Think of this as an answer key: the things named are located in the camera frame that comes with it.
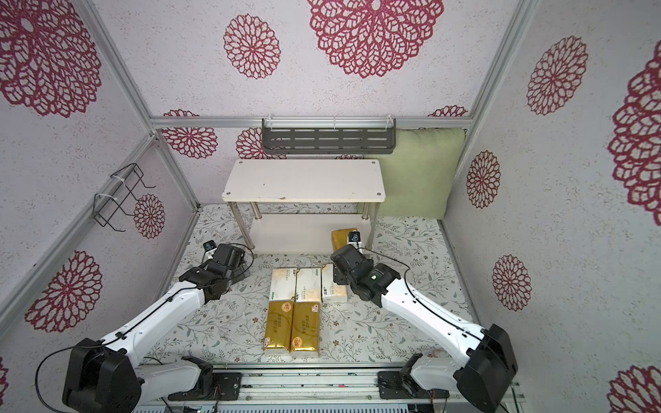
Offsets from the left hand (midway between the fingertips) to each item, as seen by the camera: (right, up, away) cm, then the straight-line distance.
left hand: (231, 272), depth 85 cm
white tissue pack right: (+33, -7, +2) cm, 34 cm away
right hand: (+38, +4, -6) cm, 38 cm away
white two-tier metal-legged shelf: (+16, +26, +36) cm, 47 cm away
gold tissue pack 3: (+36, +12, -5) cm, 38 cm away
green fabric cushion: (+67, +35, +13) cm, 76 cm away
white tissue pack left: (+16, -5, +5) cm, 18 cm away
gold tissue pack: (+17, -15, -7) cm, 24 cm away
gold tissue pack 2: (+25, -16, -8) cm, 31 cm away
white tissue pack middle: (+25, -5, +5) cm, 26 cm away
